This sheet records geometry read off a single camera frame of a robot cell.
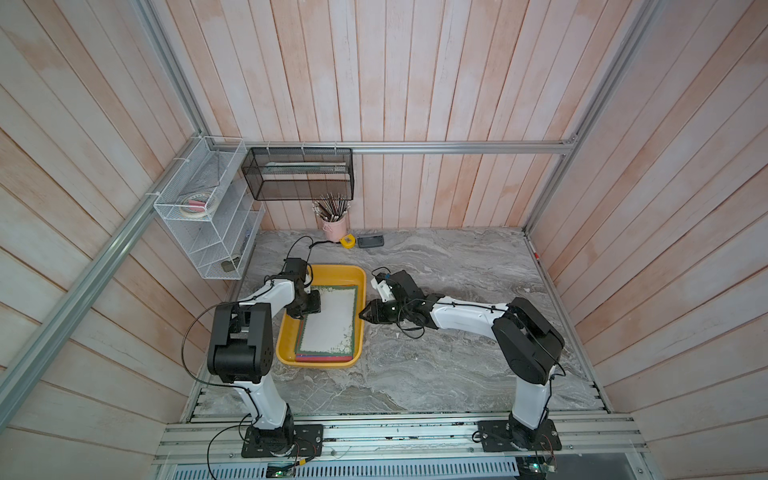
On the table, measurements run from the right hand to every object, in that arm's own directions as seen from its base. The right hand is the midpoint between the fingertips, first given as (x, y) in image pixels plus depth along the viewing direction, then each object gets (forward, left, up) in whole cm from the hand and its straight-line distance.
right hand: (361, 315), depth 88 cm
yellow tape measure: (+35, +8, -5) cm, 36 cm away
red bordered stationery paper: (-11, +11, -6) cm, 17 cm away
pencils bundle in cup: (+45, +15, +4) cm, 47 cm away
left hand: (+5, +17, -6) cm, 18 cm away
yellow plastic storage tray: (+18, +14, -4) cm, 23 cm away
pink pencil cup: (+38, +13, -2) cm, 40 cm away
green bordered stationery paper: (-2, +10, -8) cm, 13 cm away
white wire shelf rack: (+8, +38, +22) cm, 44 cm away
